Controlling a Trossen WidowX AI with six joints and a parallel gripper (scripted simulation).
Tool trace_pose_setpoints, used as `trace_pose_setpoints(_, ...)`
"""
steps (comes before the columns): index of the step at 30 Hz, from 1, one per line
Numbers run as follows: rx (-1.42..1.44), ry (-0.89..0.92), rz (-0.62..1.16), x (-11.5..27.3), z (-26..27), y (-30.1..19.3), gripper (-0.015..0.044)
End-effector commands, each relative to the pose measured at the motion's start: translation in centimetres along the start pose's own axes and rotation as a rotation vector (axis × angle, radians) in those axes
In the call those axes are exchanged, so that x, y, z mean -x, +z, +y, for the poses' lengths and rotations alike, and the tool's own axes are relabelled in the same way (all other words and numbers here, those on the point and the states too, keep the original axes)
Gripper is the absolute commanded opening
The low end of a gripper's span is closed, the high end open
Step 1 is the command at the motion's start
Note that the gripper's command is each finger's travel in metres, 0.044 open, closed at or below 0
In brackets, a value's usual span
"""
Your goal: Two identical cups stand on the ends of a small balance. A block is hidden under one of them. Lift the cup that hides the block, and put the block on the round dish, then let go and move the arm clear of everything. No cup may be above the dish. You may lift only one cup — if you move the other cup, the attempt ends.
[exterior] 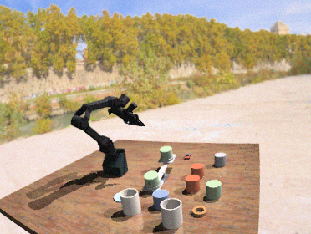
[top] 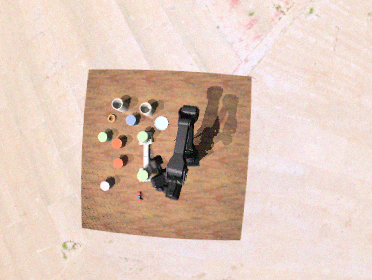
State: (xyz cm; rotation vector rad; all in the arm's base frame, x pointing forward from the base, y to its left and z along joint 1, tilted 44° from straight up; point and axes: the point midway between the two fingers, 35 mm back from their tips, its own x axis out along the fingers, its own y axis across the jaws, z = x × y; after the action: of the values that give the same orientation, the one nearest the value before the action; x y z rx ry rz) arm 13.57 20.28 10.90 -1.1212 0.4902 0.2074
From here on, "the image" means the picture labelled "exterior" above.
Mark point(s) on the orange cylinder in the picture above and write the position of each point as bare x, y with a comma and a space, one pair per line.
198, 170
193, 183

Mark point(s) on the white cup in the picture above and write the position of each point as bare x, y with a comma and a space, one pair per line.
171, 213
130, 201

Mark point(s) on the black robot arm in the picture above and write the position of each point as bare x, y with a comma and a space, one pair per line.
105, 143

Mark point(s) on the small orange ring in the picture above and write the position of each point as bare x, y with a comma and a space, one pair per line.
199, 208

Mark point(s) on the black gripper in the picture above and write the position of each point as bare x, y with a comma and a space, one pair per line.
132, 118

